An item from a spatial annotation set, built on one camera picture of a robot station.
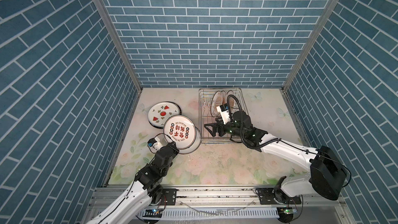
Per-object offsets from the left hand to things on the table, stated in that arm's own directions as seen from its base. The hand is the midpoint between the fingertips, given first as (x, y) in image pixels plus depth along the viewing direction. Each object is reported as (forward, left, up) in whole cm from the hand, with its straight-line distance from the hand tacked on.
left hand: (178, 142), depth 82 cm
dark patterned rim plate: (+25, +15, -7) cm, 31 cm away
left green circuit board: (-30, +11, -13) cm, 34 cm away
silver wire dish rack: (+23, -15, -10) cm, 30 cm away
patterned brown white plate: (+8, -1, 0) cm, 8 cm away
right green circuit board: (-31, -52, -11) cm, 62 cm away
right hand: (+6, -16, +11) cm, 20 cm away
